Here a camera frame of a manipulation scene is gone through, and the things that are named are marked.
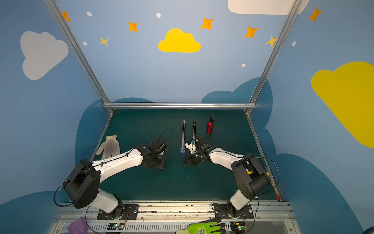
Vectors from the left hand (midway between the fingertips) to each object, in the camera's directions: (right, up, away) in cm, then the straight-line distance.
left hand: (165, 165), depth 86 cm
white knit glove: (-39, +9, +12) cm, 42 cm away
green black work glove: (+24, -25, -16) cm, 38 cm away
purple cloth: (-39, -25, -17) cm, 49 cm away
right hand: (+12, +3, +1) cm, 12 cm away
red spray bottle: (+29, +24, +15) cm, 41 cm away
